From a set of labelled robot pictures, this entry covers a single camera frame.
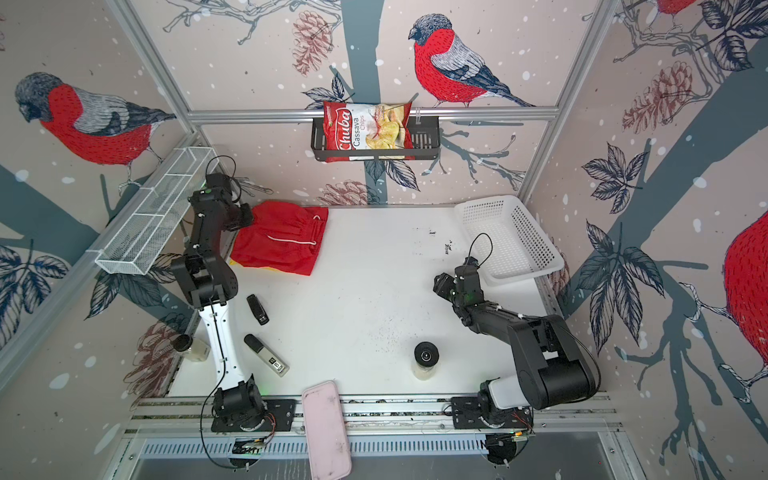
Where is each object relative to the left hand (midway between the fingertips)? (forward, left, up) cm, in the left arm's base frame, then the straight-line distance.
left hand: (245, 219), depth 100 cm
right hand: (-21, -65, -9) cm, 69 cm away
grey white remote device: (-45, -19, -11) cm, 50 cm away
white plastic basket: (-2, -93, -11) cm, 94 cm away
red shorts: (-4, -12, -5) cm, 14 cm away
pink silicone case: (-61, -35, -11) cm, 71 cm away
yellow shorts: (-14, -3, -8) cm, 17 cm away
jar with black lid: (-46, -58, -2) cm, 74 cm away
